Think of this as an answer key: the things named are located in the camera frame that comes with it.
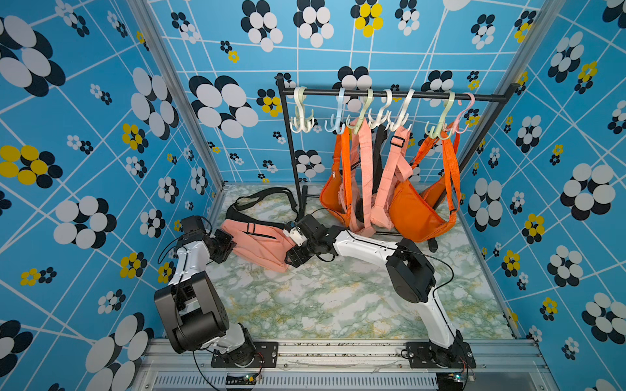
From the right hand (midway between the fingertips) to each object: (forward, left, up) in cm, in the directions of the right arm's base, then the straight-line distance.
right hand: (294, 253), depth 90 cm
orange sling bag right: (+13, -53, +24) cm, 59 cm away
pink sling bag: (+3, +12, 0) cm, 13 cm away
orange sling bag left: (+23, -16, +7) cm, 29 cm away
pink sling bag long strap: (+7, -26, +7) cm, 28 cm away
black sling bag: (+22, +29, -3) cm, 37 cm away
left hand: (+3, +21, +5) cm, 22 cm away
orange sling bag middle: (+17, -50, +4) cm, 53 cm away
